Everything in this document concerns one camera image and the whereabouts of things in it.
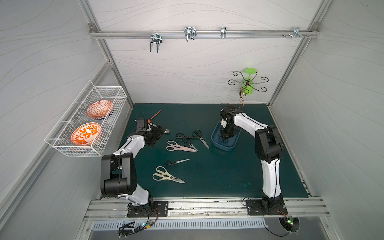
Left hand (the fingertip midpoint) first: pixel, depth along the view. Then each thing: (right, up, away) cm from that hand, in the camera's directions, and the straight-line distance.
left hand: (163, 133), depth 92 cm
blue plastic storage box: (+41, -8, -1) cm, 41 cm away
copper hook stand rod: (+53, +31, -1) cm, 61 cm away
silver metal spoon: (0, 0, +11) cm, 11 cm away
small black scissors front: (+4, -18, -3) cm, 19 cm away
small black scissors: (+16, -7, +6) cm, 18 cm away
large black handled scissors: (+10, -4, +9) cm, 14 cm away
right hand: (+41, -2, +7) cm, 42 cm away
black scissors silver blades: (+21, -2, +10) cm, 24 cm away
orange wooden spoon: (-15, +7, +19) cm, 25 cm away
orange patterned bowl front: (-27, +3, -29) cm, 39 cm away
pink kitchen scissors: (+5, -8, +4) cm, 11 cm away
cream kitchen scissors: (+2, -23, -8) cm, 24 cm away
